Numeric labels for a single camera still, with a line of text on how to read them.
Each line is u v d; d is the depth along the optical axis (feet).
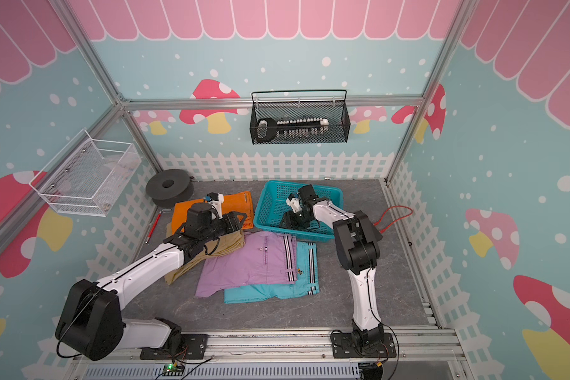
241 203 3.60
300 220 2.94
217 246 2.48
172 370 2.39
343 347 2.43
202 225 2.16
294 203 3.12
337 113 3.12
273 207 3.58
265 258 2.93
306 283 2.74
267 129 2.94
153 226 3.41
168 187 3.62
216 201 2.53
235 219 2.52
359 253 1.88
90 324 1.37
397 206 3.82
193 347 2.44
